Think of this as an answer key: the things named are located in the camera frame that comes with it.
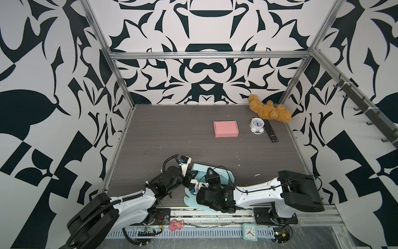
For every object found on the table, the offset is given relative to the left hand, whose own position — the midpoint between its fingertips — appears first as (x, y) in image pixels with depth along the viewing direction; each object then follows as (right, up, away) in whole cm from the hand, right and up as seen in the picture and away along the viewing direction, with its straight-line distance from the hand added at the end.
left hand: (194, 167), depth 84 cm
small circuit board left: (-21, -27, -11) cm, 35 cm away
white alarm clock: (+42, +23, +22) cm, 52 cm away
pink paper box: (+21, +20, +18) cm, 34 cm away
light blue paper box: (+16, -3, -6) cm, 18 cm away
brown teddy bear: (+49, +32, +21) cm, 62 cm away
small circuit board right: (+40, -27, -13) cm, 50 cm away
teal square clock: (+25, -24, -15) cm, 37 cm away
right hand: (+8, +1, -4) cm, 9 cm away
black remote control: (+50, +15, +18) cm, 56 cm away
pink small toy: (-8, -21, -14) cm, 27 cm away
